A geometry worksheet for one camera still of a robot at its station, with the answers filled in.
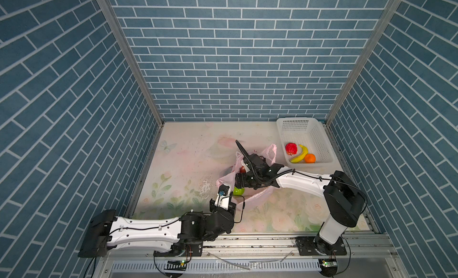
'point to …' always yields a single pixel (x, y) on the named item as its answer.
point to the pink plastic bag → (249, 195)
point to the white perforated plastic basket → (309, 133)
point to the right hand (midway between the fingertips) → (239, 183)
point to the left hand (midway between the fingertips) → (238, 198)
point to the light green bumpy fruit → (238, 191)
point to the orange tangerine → (309, 158)
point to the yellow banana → (305, 151)
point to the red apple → (291, 148)
